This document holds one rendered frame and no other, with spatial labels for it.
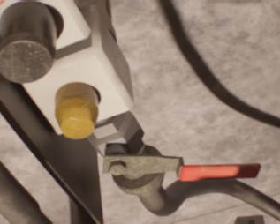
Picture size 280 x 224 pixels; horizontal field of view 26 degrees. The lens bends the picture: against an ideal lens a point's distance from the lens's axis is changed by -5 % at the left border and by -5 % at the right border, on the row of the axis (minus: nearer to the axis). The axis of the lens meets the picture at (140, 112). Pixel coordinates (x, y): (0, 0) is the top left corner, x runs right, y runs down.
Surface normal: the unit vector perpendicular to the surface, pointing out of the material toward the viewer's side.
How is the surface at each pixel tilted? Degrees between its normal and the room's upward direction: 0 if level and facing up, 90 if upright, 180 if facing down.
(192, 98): 0
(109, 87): 0
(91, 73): 0
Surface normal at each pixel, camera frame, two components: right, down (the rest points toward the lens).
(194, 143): 0.11, 0.73
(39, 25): 0.52, -0.63
